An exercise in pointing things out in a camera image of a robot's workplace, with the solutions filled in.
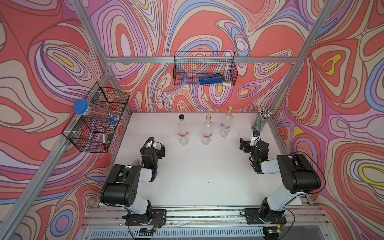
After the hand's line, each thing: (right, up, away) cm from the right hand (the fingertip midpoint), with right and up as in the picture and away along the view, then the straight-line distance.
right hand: (248, 141), depth 96 cm
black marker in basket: (-80, +2, -24) cm, 84 cm away
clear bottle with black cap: (-43, +8, -3) cm, 43 cm away
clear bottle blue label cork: (-15, +12, -2) cm, 19 cm away
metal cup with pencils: (+9, +18, -1) cm, 20 cm away
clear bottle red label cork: (-27, +8, -3) cm, 28 cm away
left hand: (-60, -2, -3) cm, 61 cm away
